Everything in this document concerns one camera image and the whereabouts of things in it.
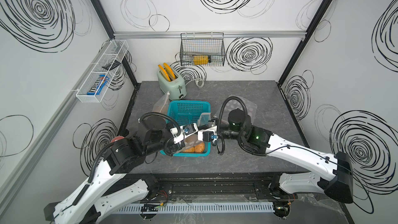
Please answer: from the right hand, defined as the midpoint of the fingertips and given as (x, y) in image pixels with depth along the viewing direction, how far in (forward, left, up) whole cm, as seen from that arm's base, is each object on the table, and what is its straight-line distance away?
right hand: (195, 126), depth 61 cm
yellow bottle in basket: (+42, -1, +1) cm, 42 cm away
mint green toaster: (+37, +15, -18) cm, 44 cm away
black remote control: (+33, +44, +4) cm, 55 cm away
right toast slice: (+46, +20, -11) cm, 52 cm away
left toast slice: (+43, +22, -10) cm, 50 cm away
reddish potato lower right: (+1, -1, -25) cm, 25 cm away
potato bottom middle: (0, +4, -27) cm, 27 cm away
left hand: (-1, +3, 0) cm, 3 cm away
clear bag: (+35, -23, -31) cm, 52 cm away
